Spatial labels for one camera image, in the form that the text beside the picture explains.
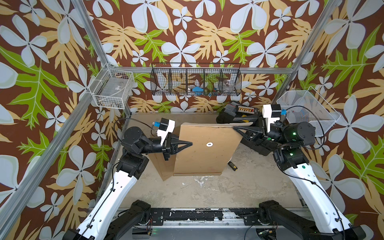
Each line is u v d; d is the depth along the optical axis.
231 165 0.91
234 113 0.97
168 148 0.48
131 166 0.47
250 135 0.49
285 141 0.46
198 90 0.95
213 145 0.54
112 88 0.86
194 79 0.97
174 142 0.50
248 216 0.73
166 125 0.45
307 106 0.84
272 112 0.42
